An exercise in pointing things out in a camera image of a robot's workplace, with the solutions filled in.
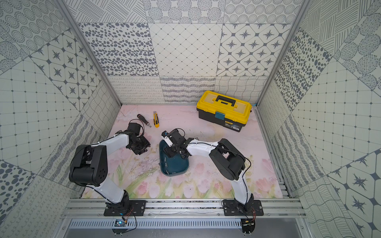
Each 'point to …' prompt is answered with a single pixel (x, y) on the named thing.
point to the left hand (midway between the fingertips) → (148, 145)
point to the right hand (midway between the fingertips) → (170, 149)
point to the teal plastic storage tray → (172, 166)
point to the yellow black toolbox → (231, 112)
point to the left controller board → (119, 222)
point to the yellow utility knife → (156, 119)
